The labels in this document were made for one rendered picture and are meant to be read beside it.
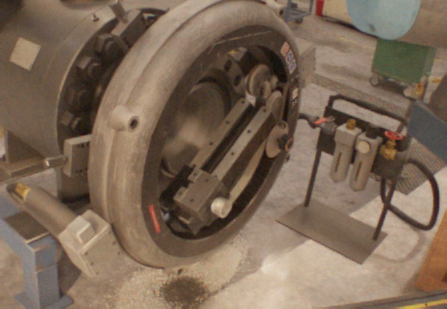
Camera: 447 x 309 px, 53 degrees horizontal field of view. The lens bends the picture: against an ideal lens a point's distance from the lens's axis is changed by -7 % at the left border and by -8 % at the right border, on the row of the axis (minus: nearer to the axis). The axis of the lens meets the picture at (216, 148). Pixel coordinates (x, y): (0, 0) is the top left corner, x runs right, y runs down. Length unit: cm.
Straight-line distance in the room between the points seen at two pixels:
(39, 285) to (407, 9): 124
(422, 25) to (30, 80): 105
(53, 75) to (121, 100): 38
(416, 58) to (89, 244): 374
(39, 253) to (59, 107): 43
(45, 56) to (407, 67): 356
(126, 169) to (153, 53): 24
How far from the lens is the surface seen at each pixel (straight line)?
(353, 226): 220
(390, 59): 448
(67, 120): 129
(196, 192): 114
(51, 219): 117
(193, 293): 166
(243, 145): 126
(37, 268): 146
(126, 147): 98
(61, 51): 133
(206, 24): 105
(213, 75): 130
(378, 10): 66
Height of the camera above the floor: 112
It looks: 25 degrees down
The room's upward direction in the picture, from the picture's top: 8 degrees clockwise
